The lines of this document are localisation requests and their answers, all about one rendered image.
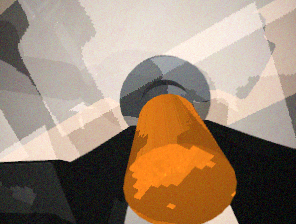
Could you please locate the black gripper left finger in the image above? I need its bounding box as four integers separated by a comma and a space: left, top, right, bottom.
0, 125, 137, 224

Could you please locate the orange knob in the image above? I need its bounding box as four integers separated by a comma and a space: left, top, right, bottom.
123, 94, 237, 224

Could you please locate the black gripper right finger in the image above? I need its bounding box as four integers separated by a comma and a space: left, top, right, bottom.
203, 120, 296, 224

